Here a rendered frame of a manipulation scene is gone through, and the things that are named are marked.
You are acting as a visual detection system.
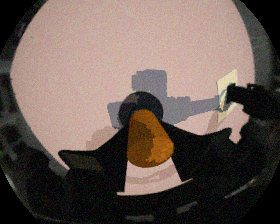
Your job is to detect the orange knob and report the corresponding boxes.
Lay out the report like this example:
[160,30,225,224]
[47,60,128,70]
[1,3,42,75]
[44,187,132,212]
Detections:
[127,109,175,168]

